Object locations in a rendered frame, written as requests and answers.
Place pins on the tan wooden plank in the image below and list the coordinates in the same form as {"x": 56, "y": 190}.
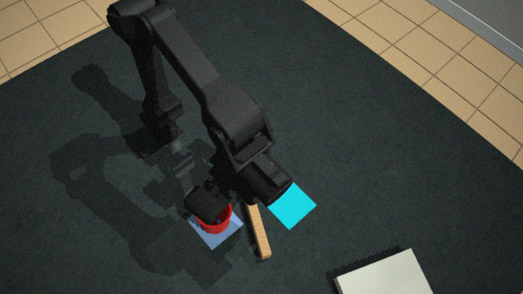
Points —
{"x": 259, "y": 232}

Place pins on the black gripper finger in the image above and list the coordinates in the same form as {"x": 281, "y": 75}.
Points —
{"x": 206, "y": 186}

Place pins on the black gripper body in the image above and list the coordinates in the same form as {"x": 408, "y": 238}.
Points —
{"x": 207, "y": 205}

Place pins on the red cup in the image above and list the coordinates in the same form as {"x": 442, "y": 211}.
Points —
{"x": 216, "y": 228}

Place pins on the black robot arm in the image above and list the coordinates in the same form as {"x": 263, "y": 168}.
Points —
{"x": 232, "y": 117}

